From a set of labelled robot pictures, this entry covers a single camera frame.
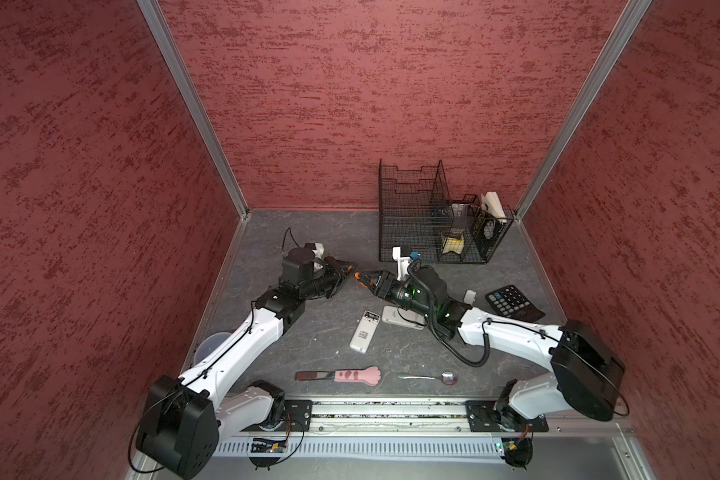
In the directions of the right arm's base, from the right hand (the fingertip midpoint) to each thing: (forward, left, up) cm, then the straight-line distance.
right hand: (358, 284), depth 74 cm
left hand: (+4, 0, 0) cm, 4 cm away
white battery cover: (+8, -37, -23) cm, 44 cm away
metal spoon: (-18, -23, -20) cm, 36 cm away
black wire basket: (+49, -24, -23) cm, 59 cm away
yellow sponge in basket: (+28, -35, -21) cm, 50 cm away
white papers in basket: (+30, -45, -2) cm, 55 cm away
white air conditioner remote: (-4, -1, -20) cm, 21 cm away
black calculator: (+4, -49, -21) cm, 53 cm away
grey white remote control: (-9, -9, -1) cm, 13 cm away
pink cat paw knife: (-17, -3, -19) cm, 25 cm away
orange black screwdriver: (+1, 0, +1) cm, 2 cm away
